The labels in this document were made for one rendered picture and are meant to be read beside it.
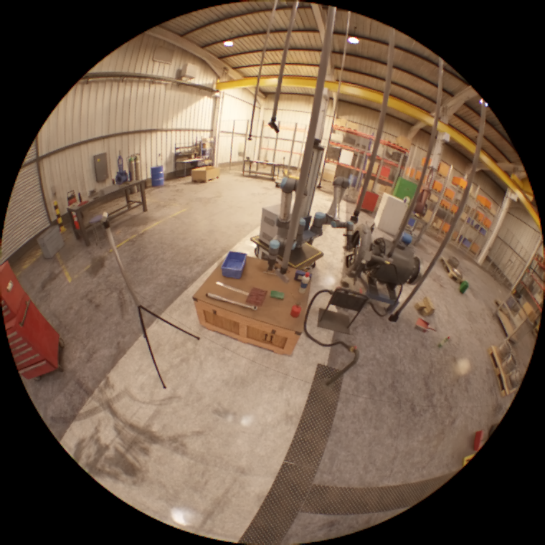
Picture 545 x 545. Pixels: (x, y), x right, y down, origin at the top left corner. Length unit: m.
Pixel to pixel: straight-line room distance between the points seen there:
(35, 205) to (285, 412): 8.08
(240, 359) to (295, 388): 0.57
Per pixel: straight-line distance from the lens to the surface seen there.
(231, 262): 1.99
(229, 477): 1.71
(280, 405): 1.71
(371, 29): 9.25
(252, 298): 1.59
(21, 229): 7.86
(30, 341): 2.29
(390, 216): 6.34
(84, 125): 8.22
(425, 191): 6.75
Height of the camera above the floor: 1.66
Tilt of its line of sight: 39 degrees down
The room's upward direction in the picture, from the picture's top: 10 degrees clockwise
